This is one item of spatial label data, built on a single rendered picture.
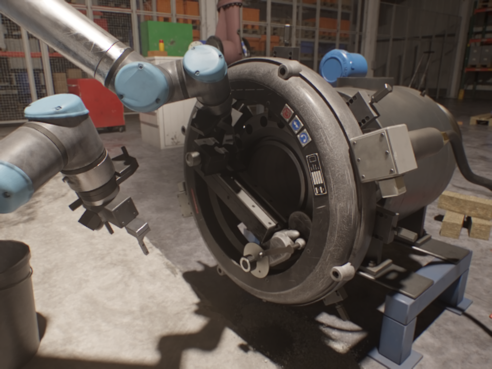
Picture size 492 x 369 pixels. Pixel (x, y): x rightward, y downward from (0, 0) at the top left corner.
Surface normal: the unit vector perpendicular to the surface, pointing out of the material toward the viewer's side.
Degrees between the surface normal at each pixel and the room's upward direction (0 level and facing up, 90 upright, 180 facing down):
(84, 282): 0
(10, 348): 93
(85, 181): 110
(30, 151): 57
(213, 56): 52
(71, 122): 99
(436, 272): 0
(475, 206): 90
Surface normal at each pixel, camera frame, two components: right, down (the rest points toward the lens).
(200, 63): 0.00, -0.37
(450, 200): -0.73, 0.20
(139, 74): 0.14, 0.32
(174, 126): 0.57, 0.24
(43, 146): 0.74, -0.27
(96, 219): 0.80, 0.28
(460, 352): 0.00, -0.96
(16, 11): -0.22, 0.61
